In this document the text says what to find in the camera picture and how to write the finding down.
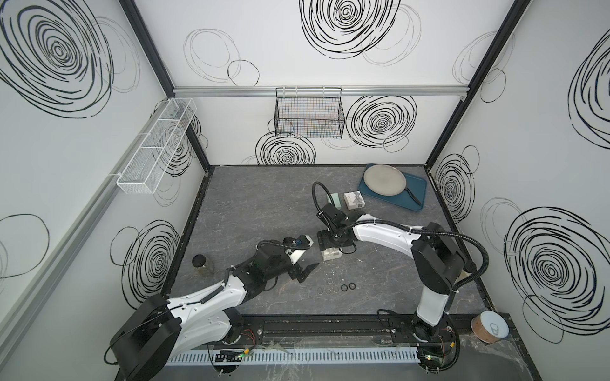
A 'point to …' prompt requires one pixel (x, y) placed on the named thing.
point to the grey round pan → (387, 180)
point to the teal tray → (415, 183)
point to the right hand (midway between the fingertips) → (327, 244)
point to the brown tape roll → (490, 327)
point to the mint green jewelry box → (336, 200)
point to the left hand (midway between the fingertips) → (309, 252)
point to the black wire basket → (312, 113)
